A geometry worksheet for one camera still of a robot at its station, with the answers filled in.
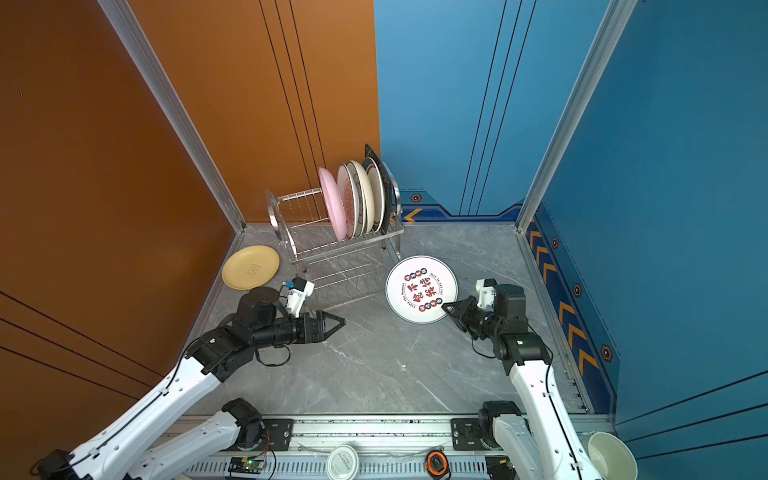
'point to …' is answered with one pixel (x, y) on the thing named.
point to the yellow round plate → (251, 267)
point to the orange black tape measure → (437, 465)
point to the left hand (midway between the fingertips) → (336, 322)
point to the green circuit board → (246, 465)
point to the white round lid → (343, 463)
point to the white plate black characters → (417, 288)
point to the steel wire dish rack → (338, 269)
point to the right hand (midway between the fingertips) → (440, 306)
